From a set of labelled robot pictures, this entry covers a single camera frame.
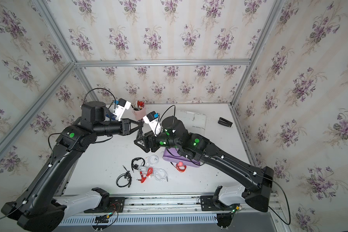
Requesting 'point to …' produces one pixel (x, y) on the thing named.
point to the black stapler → (224, 122)
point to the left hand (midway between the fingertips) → (143, 126)
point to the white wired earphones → (152, 159)
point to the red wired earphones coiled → (180, 166)
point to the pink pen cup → (139, 114)
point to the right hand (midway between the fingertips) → (141, 139)
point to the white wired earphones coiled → (160, 174)
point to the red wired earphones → (144, 176)
